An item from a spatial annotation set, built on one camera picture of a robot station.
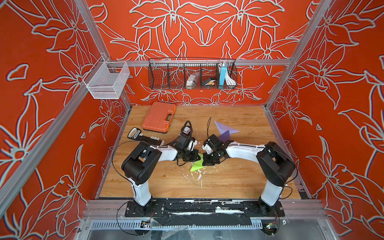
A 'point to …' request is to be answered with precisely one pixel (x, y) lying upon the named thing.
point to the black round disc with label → (187, 130)
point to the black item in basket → (209, 82)
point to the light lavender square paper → (223, 128)
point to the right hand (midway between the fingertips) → (199, 165)
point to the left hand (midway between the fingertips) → (201, 157)
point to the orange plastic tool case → (159, 117)
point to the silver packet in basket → (192, 81)
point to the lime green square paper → (198, 165)
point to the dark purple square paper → (225, 136)
